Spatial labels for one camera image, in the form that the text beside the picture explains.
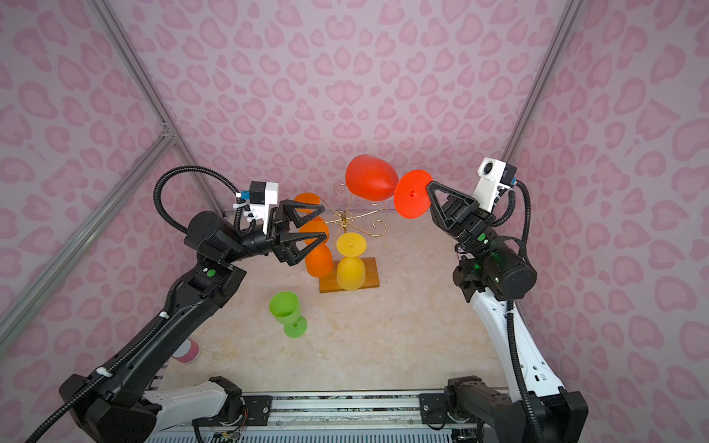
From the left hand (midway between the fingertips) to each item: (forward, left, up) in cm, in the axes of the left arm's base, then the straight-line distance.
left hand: (324, 225), depth 52 cm
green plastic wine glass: (+2, +16, -39) cm, 42 cm away
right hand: (-5, -16, +9) cm, 19 cm away
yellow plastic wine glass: (+5, -4, -22) cm, 23 cm away
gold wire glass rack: (+17, -3, -17) cm, 24 cm away
